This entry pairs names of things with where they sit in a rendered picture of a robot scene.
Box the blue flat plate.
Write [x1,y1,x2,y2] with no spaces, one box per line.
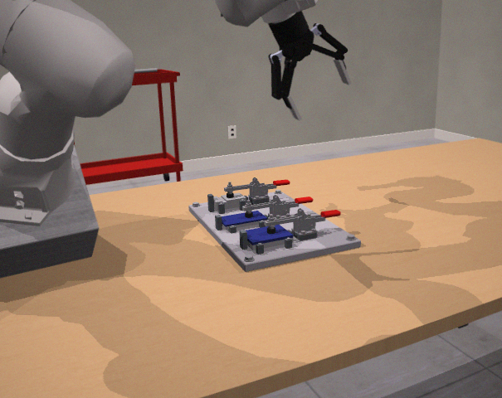
[246,225,293,250]

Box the blue rectangular block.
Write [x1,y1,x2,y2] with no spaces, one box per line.
[222,211,267,230]

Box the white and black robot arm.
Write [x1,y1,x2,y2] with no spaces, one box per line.
[0,0,318,226]

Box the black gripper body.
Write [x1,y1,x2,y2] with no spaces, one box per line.
[268,11,314,61]

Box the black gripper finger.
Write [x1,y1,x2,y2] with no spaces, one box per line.
[303,23,352,85]
[269,47,302,121]

